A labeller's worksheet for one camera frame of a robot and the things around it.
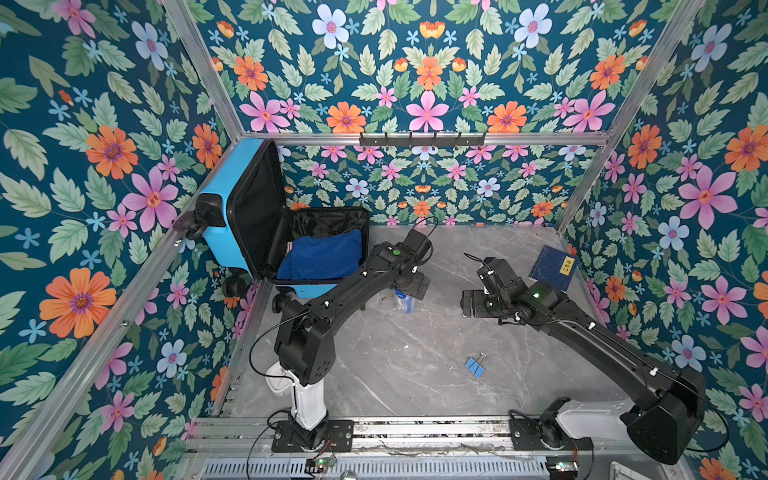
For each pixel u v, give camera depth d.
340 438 0.73
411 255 0.66
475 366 0.84
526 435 0.73
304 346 0.47
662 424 0.38
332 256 1.03
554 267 1.07
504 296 0.57
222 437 0.75
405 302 0.90
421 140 0.93
